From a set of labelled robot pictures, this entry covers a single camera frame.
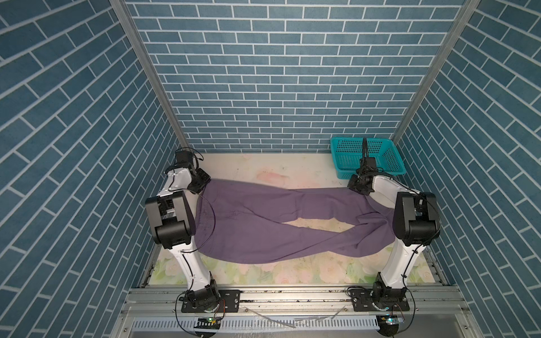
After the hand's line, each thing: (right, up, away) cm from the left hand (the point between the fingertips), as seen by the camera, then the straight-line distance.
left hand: (211, 179), depth 97 cm
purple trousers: (+12, -19, -6) cm, 23 cm away
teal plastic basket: (+69, +14, +14) cm, 72 cm away
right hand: (+69, -3, +5) cm, 69 cm away
